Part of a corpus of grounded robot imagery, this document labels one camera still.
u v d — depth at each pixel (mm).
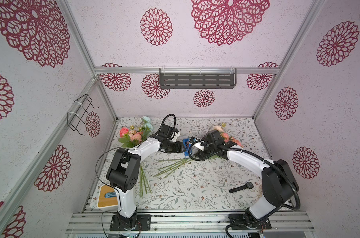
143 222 735
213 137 690
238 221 734
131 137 1021
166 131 763
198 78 964
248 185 853
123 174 493
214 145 686
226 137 1030
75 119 756
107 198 776
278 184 450
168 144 799
